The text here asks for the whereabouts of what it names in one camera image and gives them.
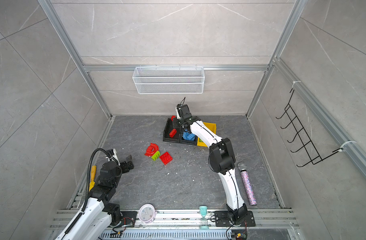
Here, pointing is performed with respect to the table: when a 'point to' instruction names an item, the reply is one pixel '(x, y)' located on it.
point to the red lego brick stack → (166, 158)
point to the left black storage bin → (170, 126)
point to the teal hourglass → (203, 221)
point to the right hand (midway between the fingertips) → (174, 121)
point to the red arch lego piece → (151, 149)
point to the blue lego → (188, 136)
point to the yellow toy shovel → (93, 177)
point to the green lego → (155, 155)
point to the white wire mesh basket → (168, 80)
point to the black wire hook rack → (313, 155)
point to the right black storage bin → (181, 139)
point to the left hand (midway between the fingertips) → (122, 155)
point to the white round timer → (147, 213)
